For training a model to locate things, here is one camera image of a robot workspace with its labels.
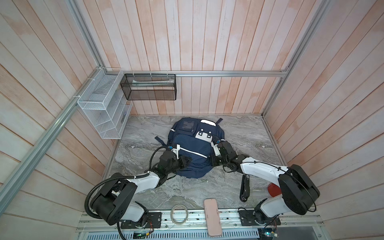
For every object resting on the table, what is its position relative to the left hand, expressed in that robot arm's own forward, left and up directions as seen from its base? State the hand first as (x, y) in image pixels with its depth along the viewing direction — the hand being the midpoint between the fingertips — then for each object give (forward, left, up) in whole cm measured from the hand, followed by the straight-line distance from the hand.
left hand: (192, 161), depth 84 cm
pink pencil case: (-27, -10, -8) cm, 30 cm away
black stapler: (-14, -29, -6) cm, 33 cm away
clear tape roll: (-25, +11, -8) cm, 29 cm away
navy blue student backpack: (+15, -2, +1) cm, 16 cm away
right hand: (+5, -11, -4) cm, 13 cm away
